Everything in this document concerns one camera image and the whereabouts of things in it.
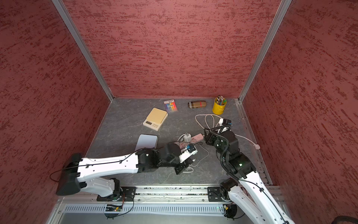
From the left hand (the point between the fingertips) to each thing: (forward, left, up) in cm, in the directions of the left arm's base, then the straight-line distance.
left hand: (189, 163), depth 68 cm
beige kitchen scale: (+38, +25, -15) cm, 48 cm away
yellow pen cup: (+45, -23, -4) cm, 51 cm away
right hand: (+14, -9, +6) cm, 18 cm away
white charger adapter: (+22, 0, -14) cm, 26 cm away
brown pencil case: (+53, -5, -15) cm, 56 cm away
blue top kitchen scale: (+19, +28, -15) cm, 38 cm away
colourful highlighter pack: (+53, +14, -16) cm, 57 cm away
